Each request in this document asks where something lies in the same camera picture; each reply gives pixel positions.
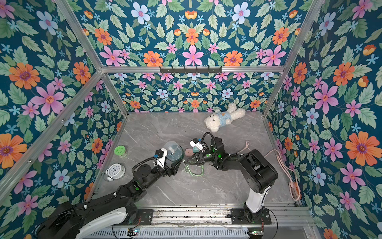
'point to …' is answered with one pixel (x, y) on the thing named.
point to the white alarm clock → (115, 171)
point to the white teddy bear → (217, 120)
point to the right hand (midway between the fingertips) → (190, 161)
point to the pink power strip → (189, 152)
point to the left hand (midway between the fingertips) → (177, 156)
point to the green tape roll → (120, 151)
